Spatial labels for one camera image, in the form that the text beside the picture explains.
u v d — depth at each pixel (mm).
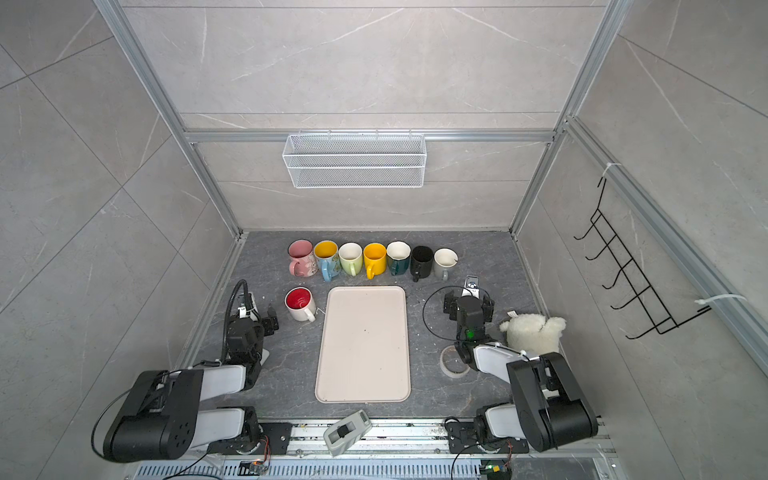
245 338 684
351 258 989
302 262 989
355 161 1005
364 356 869
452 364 858
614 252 724
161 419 426
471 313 679
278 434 734
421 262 998
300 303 958
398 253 1040
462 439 726
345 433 712
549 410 414
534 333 819
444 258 1038
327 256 984
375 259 1005
